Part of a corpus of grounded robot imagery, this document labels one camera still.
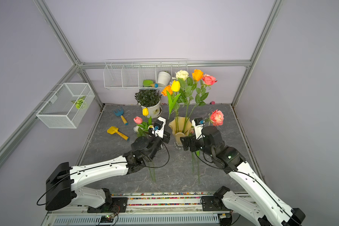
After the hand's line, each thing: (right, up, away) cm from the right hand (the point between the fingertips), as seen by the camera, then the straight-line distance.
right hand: (188, 135), depth 70 cm
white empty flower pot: (-15, +35, +24) cm, 45 cm away
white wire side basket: (-71, +15, +12) cm, 74 cm away
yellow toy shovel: (-53, 0, +34) cm, 63 cm away
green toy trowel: (-25, +33, +28) cm, 50 cm away
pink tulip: (-26, +8, +1) cm, 27 cm away
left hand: (-10, +7, -3) cm, 13 cm away
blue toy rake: (-53, +13, +45) cm, 70 cm away
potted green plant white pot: (-25, +22, +32) cm, 46 cm away
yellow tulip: (-23, +11, +6) cm, 26 cm away
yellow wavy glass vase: (-3, +3, +17) cm, 17 cm away
